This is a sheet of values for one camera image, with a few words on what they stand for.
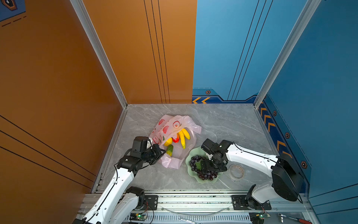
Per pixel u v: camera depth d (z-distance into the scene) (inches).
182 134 37.5
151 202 29.1
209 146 26.0
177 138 37.0
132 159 22.1
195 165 31.4
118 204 21.8
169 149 35.2
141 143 23.2
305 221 26.8
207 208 28.7
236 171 33.2
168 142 36.2
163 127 34.2
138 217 27.8
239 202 28.5
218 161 26.9
